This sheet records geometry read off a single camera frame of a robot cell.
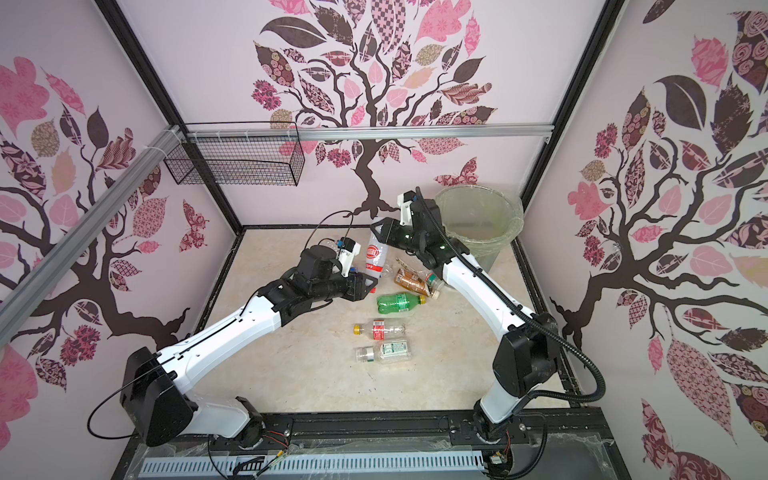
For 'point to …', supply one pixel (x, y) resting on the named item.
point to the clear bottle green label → (384, 352)
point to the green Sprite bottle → (399, 302)
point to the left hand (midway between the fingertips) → (371, 284)
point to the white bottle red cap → (377, 258)
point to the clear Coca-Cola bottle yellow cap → (381, 329)
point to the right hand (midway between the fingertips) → (378, 223)
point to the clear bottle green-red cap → (432, 280)
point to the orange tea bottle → (412, 281)
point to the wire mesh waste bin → (486, 219)
